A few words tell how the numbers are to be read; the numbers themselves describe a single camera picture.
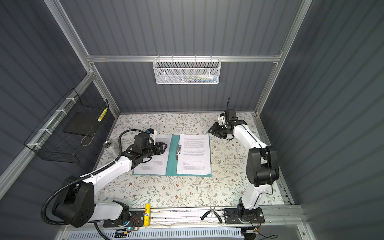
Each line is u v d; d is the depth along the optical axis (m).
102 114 0.81
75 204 0.42
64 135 0.72
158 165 0.93
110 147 0.86
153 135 0.80
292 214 0.76
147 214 0.73
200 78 0.93
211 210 0.77
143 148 0.68
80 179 0.45
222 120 0.85
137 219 0.72
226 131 0.71
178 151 0.96
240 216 0.67
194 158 0.95
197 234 0.77
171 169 0.91
